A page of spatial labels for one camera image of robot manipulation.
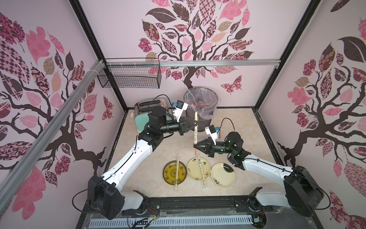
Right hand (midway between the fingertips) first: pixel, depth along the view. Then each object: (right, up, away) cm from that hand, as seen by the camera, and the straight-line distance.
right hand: (196, 145), depth 69 cm
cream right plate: (+18, -21, +15) cm, 31 cm away
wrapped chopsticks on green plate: (-10, -19, +14) cm, 26 cm away
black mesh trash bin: (+6, +11, +25) cm, 28 cm away
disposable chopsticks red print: (0, +8, -4) cm, 9 cm away
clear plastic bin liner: (+8, +28, +33) cm, 44 cm away
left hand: (+1, +10, -4) cm, 11 cm away
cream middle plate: (0, -18, +17) cm, 24 cm away
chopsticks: (+4, -16, +17) cm, 24 cm away
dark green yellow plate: (-15, -19, +16) cm, 29 cm away
